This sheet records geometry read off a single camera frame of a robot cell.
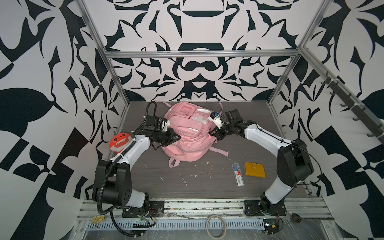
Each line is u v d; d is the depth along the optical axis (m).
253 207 0.74
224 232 0.68
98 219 0.70
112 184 0.43
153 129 0.69
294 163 0.47
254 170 0.86
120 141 0.87
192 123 0.91
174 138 0.81
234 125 0.70
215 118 0.79
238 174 0.85
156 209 0.74
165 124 0.82
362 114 0.55
